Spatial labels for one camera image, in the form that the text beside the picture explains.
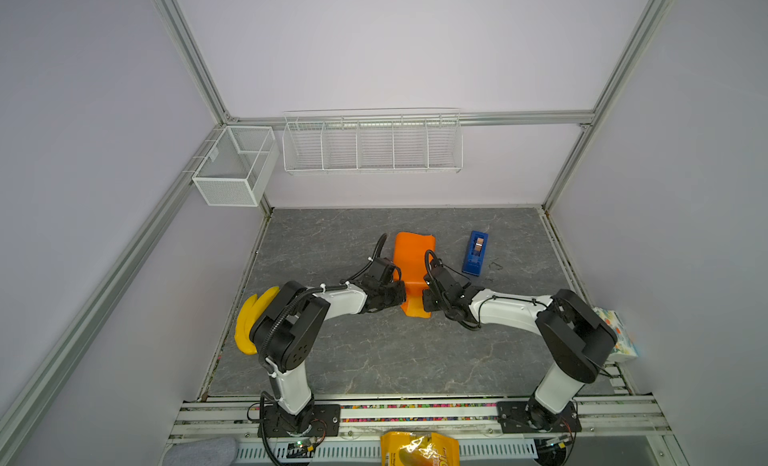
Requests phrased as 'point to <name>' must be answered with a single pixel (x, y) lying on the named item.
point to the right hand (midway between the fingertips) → (429, 296)
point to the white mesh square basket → (238, 167)
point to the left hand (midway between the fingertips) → (408, 298)
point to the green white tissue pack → (624, 347)
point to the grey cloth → (213, 451)
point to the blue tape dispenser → (475, 253)
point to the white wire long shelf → (373, 141)
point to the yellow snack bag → (400, 448)
